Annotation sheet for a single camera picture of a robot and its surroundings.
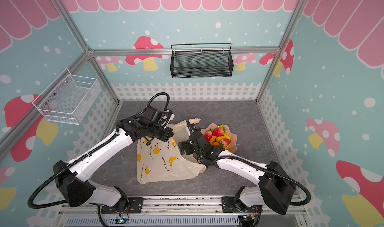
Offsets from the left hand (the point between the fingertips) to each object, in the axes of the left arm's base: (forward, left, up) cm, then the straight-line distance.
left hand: (171, 136), depth 76 cm
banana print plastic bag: (-10, +5, -6) cm, 13 cm away
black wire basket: (+47, -15, +15) cm, 52 cm away
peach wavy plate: (+9, -36, -16) cm, 40 cm away
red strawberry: (+11, -26, -12) cm, 31 cm away
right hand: (+1, -6, -6) cm, 9 cm away
